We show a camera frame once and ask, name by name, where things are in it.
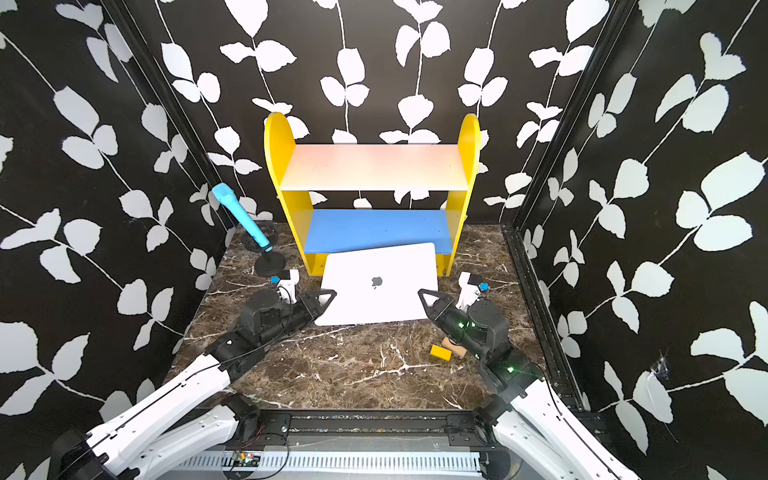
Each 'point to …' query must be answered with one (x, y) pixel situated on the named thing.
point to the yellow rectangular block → (441, 352)
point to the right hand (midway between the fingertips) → (411, 291)
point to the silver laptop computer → (378, 285)
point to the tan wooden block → (456, 349)
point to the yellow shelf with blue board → (317, 232)
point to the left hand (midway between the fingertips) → (338, 293)
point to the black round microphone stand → (270, 263)
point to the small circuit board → (245, 459)
